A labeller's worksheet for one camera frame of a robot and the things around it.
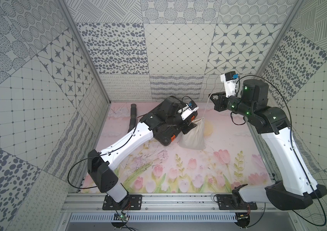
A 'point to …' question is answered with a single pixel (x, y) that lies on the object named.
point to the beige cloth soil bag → (194, 138)
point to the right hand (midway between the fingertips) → (209, 97)
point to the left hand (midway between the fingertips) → (189, 112)
